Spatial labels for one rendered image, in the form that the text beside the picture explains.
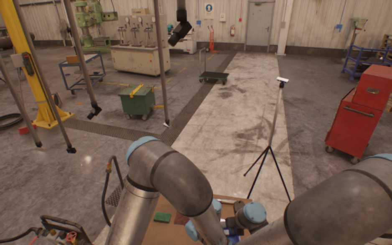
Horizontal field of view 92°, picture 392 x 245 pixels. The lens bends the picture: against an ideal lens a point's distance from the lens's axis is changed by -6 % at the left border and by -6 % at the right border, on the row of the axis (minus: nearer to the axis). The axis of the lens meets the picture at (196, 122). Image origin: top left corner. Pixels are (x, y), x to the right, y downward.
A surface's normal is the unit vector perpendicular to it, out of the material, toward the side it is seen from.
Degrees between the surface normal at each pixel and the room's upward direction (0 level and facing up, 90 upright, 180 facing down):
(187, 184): 50
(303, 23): 90
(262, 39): 90
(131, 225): 70
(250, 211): 20
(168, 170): 37
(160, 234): 0
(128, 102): 90
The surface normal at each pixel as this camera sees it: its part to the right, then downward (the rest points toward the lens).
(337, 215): -0.59, -0.36
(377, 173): -0.05, -0.90
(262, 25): -0.31, 0.48
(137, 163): -0.59, -0.15
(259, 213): 0.11, -0.66
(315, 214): -0.79, -0.36
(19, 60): 0.45, 0.44
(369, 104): -0.73, 0.34
